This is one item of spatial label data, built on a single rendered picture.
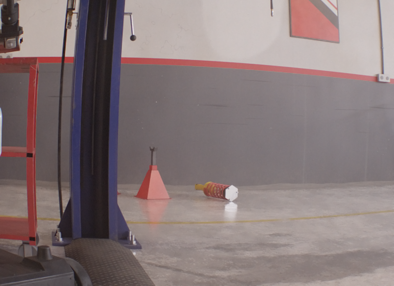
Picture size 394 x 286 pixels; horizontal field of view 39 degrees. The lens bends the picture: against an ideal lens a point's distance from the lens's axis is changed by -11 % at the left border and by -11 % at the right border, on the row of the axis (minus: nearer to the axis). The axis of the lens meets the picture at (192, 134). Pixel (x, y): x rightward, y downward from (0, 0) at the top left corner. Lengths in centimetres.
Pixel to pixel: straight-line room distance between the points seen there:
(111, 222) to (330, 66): 376
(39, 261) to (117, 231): 143
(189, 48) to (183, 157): 101
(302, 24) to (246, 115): 115
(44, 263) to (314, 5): 498
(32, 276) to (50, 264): 10
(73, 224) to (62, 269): 127
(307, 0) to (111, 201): 381
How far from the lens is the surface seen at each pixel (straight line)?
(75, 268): 177
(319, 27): 620
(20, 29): 255
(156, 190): 496
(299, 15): 612
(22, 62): 239
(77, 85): 293
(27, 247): 246
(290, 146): 599
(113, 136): 294
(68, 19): 304
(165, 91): 562
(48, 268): 169
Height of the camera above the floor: 63
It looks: 1 degrees down
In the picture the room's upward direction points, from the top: 2 degrees clockwise
